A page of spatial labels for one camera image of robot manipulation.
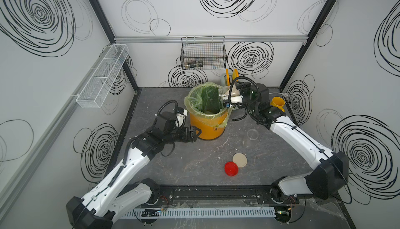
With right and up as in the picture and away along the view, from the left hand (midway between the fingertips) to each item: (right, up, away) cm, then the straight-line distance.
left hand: (194, 131), depth 71 cm
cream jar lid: (+25, -18, +13) cm, 33 cm away
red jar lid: (+19, -22, +11) cm, 32 cm away
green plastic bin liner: (+5, +13, +25) cm, 29 cm away
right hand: (+24, +22, +5) cm, 33 cm away
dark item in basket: (-1, +35, +16) cm, 38 cm away
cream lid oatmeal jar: (+19, +18, +1) cm, 26 cm away
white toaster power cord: (+66, +19, +44) cm, 82 cm away
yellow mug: (+54, +13, +29) cm, 62 cm away
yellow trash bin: (+9, +1, +9) cm, 13 cm away
